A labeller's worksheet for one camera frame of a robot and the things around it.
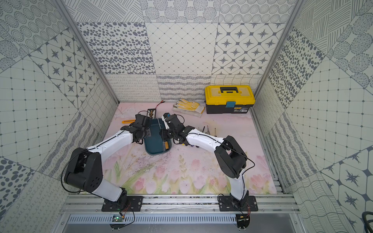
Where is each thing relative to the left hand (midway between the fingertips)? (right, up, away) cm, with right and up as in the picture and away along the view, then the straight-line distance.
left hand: (145, 129), depth 91 cm
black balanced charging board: (-2, +11, +21) cm, 24 cm away
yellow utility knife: (-18, +5, +17) cm, 25 cm away
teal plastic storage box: (+6, -10, +2) cm, 12 cm away
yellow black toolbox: (+57, +21, +10) cm, 61 cm away
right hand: (+12, -2, -5) cm, 13 cm away
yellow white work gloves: (+28, +15, +24) cm, 40 cm away
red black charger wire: (+4, +21, +31) cm, 37 cm away
